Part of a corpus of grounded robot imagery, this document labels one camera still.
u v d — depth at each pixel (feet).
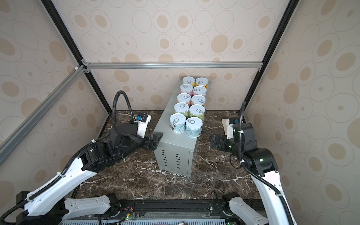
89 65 2.94
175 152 2.00
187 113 2.18
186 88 2.54
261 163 1.29
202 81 2.63
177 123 1.98
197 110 2.13
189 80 2.66
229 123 1.88
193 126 1.95
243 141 1.43
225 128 3.61
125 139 1.37
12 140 1.71
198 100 2.29
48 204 1.27
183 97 2.35
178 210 2.44
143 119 1.64
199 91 2.46
